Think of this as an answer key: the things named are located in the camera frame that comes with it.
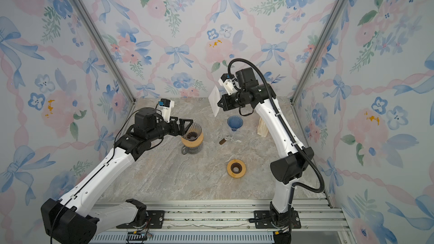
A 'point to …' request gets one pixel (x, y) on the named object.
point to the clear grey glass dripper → (193, 132)
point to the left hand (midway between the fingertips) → (185, 118)
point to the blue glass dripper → (234, 122)
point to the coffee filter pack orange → (262, 129)
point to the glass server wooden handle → (223, 140)
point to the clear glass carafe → (186, 149)
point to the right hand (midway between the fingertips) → (219, 102)
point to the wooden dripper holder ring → (192, 144)
